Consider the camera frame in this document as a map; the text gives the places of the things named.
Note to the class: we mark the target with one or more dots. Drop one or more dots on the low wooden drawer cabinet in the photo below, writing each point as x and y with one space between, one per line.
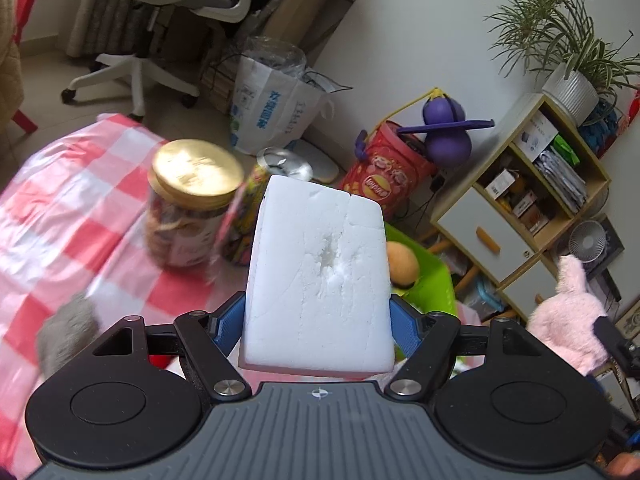
530 280

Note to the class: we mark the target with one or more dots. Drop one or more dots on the green plastic bin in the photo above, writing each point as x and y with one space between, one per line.
435 280

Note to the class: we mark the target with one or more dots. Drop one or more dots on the green bag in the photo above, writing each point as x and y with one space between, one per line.
567 150

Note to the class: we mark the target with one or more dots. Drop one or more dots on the purple hopper ball toy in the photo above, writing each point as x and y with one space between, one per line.
447 145

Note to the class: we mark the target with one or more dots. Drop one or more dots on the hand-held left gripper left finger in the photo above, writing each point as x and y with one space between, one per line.
225 327

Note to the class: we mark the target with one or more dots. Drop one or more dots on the pink plush bunny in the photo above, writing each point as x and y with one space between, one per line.
560 325

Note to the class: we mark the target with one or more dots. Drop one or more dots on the red printed bucket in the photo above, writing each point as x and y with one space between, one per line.
380 180

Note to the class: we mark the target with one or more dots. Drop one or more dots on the white foam block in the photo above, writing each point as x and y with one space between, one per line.
315 280

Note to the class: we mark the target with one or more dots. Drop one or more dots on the white paper shopping bag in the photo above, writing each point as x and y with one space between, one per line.
270 105

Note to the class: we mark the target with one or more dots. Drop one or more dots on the beige quilted cushion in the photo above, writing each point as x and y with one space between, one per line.
10 60

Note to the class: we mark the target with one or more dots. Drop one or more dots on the blue woven basket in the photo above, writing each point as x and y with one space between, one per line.
602 127

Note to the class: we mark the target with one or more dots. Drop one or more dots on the black yellow drink can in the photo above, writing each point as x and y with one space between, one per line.
245 210

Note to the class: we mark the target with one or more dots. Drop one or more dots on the grey plush toy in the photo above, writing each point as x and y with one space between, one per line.
65 335

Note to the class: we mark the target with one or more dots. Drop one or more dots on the red plastic chair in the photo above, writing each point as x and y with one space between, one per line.
27 35

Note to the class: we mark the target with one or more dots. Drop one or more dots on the beige curtain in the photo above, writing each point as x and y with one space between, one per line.
110 20

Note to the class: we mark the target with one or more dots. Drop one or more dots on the small white box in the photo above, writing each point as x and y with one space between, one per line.
502 184

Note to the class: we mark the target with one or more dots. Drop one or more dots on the white product box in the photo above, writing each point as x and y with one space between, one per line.
537 130

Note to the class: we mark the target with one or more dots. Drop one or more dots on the black picture frame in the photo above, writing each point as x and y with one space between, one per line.
615 245

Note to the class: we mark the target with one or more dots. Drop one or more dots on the small white fan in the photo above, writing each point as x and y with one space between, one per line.
587 240

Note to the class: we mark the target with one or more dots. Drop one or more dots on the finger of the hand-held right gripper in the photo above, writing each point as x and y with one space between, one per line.
612 335

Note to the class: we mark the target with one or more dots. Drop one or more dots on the wooden desk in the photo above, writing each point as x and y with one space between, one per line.
300 0

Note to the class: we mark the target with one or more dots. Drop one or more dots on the pink white checked tablecloth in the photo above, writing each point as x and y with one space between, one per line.
65 220

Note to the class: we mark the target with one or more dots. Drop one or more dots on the tall wooden shelf cabinet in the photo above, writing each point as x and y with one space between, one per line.
495 230

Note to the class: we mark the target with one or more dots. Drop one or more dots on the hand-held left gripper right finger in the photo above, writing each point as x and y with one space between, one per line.
407 327

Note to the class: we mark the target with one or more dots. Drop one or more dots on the blue lid storage box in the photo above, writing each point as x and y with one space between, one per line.
482 300

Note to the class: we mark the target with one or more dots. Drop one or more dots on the white floor scale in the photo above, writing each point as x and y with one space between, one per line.
320 160

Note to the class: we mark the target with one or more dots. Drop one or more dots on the stack of papers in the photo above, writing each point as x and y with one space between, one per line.
562 180

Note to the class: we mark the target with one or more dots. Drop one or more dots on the hamburger plush toy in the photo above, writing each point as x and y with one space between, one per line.
402 260

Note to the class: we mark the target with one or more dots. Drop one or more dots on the gold lid snack jar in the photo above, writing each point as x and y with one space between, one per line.
185 230

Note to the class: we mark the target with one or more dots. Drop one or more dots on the potted green plant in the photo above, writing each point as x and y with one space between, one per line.
570 92

